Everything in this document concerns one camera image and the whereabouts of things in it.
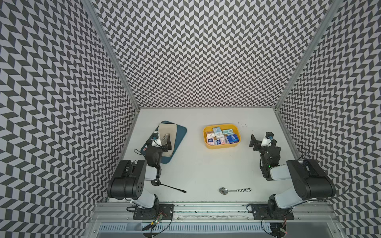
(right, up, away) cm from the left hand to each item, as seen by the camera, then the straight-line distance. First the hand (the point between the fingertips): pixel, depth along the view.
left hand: (161, 136), depth 91 cm
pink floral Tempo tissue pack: (+38, -4, +3) cm, 39 cm away
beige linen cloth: (+3, +3, +15) cm, 16 cm away
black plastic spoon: (-1, -24, -10) cm, 26 cm away
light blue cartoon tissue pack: (+36, +2, +5) cm, 36 cm away
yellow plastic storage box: (+30, +2, +6) cm, 30 cm away
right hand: (+61, 0, -1) cm, 61 cm away
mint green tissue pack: (+43, +2, +8) cm, 44 cm away
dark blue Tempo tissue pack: (+45, -2, +3) cm, 45 cm away
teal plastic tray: (+2, -14, -1) cm, 15 cm away
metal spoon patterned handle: (+36, -27, -13) cm, 47 cm away
